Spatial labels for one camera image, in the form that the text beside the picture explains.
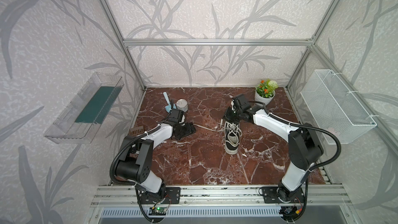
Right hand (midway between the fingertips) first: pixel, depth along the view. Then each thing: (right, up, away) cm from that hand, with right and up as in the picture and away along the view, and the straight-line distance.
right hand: (220, 112), depth 90 cm
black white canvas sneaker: (+7, -13, -1) cm, 15 cm away
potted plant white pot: (+29, +13, +8) cm, 33 cm away
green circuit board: (-31, -45, -19) cm, 57 cm away
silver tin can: (-25, +4, +15) cm, 30 cm away
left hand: (-16, -9, +3) cm, 19 cm away
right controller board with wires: (+33, -46, -16) cm, 59 cm away
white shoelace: (+5, -10, +2) cm, 11 cm away
